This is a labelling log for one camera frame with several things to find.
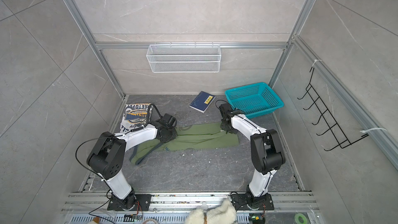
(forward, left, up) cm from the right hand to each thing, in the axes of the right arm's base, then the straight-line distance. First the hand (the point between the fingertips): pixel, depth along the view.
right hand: (228, 126), depth 95 cm
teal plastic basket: (+28, -25, -6) cm, 38 cm away
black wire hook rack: (-19, -40, +25) cm, 51 cm away
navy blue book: (+25, +17, -5) cm, 30 cm away
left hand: (-3, +34, -1) cm, 34 cm away
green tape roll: (-47, -28, -6) cm, 55 cm away
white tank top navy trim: (+11, +62, -1) cm, 63 cm away
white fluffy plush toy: (-45, +9, +5) cm, 46 cm away
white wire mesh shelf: (+38, +27, +25) cm, 53 cm away
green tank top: (-6, +23, -2) cm, 24 cm away
